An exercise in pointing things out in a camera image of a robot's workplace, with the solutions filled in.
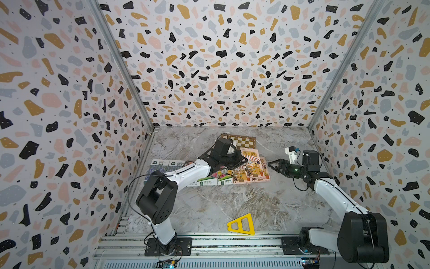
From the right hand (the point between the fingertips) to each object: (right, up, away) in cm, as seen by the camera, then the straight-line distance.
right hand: (273, 166), depth 84 cm
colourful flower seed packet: (-34, -10, +10) cm, 37 cm away
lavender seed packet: (-63, -2, +17) cm, 65 cm away
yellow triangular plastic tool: (-18, -26, -4) cm, 31 cm away
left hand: (-11, +3, -3) cm, 12 cm away
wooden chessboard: (-13, +13, +26) cm, 32 cm away
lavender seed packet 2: (-55, -2, +18) cm, 58 cm away
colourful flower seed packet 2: (-24, -8, +13) cm, 29 cm away
